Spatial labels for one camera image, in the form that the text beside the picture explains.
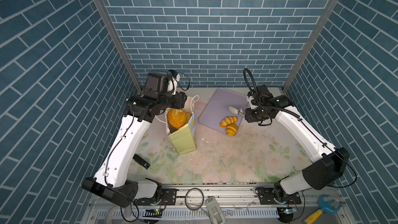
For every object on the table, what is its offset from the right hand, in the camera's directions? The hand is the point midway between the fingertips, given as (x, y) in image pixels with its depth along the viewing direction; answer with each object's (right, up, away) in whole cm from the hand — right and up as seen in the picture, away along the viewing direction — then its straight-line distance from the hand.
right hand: (247, 115), depth 80 cm
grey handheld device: (-18, -42, -12) cm, 47 cm away
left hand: (-32, +10, -12) cm, 36 cm away
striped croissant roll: (-7, -5, +19) cm, 21 cm away
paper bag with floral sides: (-32, -11, -8) cm, 35 cm away
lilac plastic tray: (-13, +2, +28) cm, 31 cm away
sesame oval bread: (-36, -1, -5) cm, 36 cm away
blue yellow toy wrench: (+33, -41, -11) cm, 54 cm away
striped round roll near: (-6, -10, +13) cm, 18 cm away
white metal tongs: (-5, +2, +8) cm, 9 cm away
